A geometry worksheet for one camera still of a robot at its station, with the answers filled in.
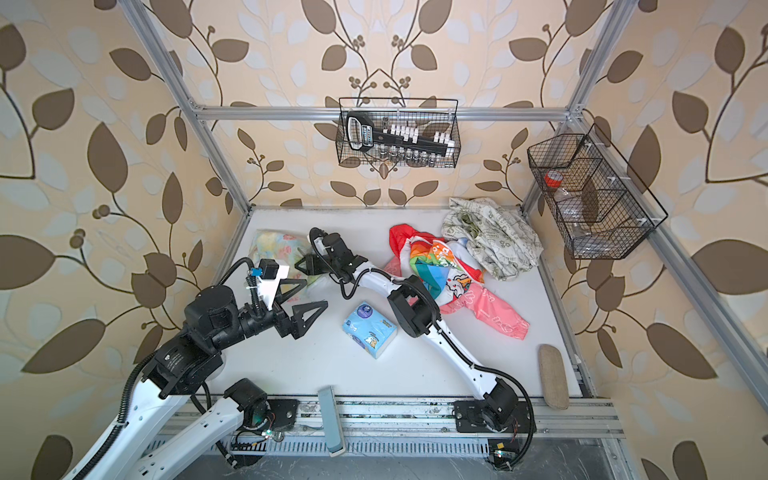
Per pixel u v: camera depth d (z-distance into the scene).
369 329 0.83
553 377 0.77
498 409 0.64
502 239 0.97
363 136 0.87
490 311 0.90
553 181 0.88
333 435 0.69
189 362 0.45
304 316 0.55
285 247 0.96
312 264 0.91
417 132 0.83
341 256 0.87
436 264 0.90
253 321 0.53
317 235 0.93
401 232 1.08
